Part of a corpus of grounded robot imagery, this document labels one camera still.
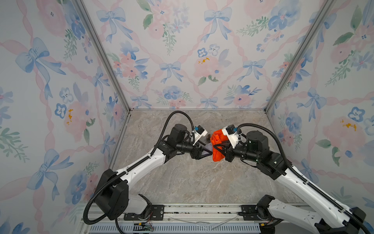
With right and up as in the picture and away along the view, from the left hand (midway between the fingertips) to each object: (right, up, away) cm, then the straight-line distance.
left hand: (210, 150), depth 72 cm
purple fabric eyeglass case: (-1, +2, 0) cm, 2 cm away
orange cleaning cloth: (+2, +7, -8) cm, 11 cm away
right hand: (+3, +4, -4) cm, 6 cm away
